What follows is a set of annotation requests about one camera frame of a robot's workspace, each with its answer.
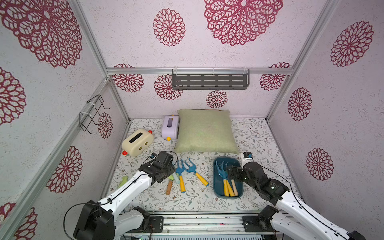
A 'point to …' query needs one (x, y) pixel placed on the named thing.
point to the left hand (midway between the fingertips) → (170, 170)
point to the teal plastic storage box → (218, 181)
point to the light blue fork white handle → (176, 178)
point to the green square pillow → (205, 130)
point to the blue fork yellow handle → (231, 191)
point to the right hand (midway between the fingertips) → (232, 167)
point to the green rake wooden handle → (234, 187)
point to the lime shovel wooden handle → (169, 187)
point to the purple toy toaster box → (170, 127)
